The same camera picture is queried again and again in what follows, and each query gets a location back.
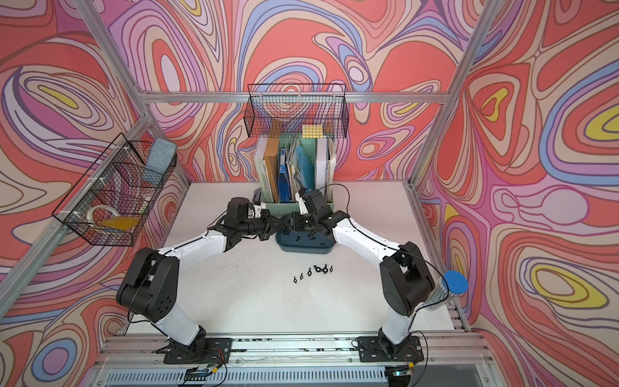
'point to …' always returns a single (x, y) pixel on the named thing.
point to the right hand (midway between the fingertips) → (291, 227)
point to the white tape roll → (90, 214)
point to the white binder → (321, 163)
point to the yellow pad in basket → (124, 223)
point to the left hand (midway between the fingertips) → (288, 222)
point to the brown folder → (272, 163)
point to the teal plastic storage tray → (305, 243)
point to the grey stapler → (257, 195)
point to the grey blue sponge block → (160, 155)
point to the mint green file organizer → (298, 154)
